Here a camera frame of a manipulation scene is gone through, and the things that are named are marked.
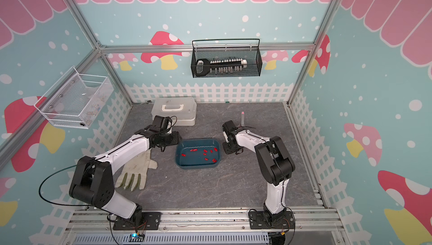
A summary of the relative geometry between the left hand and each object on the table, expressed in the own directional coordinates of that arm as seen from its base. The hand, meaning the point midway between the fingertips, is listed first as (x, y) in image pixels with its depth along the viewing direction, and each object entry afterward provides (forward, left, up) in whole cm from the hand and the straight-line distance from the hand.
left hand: (178, 141), depth 91 cm
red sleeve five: (-1, -18, -9) cm, 20 cm away
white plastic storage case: (+21, 0, +3) cm, 22 cm away
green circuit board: (-42, +13, -11) cm, 46 cm away
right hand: (+1, -29, -8) cm, 30 cm away
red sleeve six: (0, -20, -8) cm, 22 cm away
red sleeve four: (-1, -14, -9) cm, 17 cm away
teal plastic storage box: (-2, -10, -9) cm, 13 cm away
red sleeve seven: (-3, -14, -9) cm, 17 cm away
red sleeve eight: (-6, -15, -9) cm, 18 cm away
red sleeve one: (-1, -7, -9) cm, 11 cm away
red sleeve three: (-4, -2, -8) cm, 9 cm away
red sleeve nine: (-7, -20, -9) cm, 23 cm away
